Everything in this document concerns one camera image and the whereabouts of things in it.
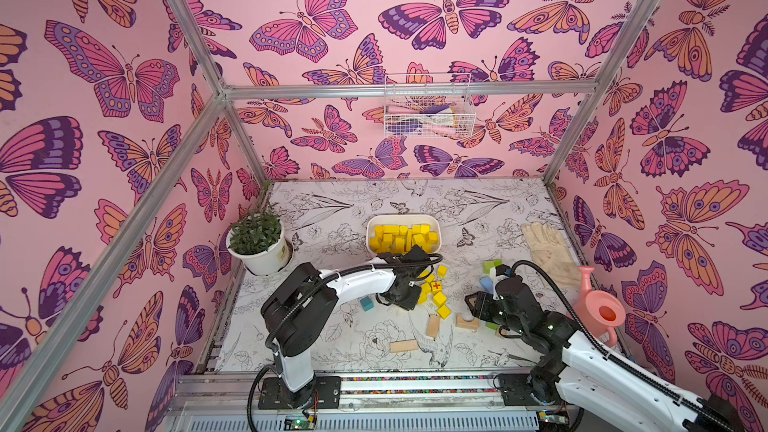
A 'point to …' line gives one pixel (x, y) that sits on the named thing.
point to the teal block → (367, 304)
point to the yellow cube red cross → (436, 286)
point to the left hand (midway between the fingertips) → (411, 300)
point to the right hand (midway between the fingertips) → (470, 298)
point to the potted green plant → (259, 241)
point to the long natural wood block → (401, 346)
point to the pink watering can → (601, 310)
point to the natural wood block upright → (433, 323)
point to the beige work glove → (551, 250)
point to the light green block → (490, 264)
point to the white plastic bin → (398, 233)
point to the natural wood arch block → (462, 324)
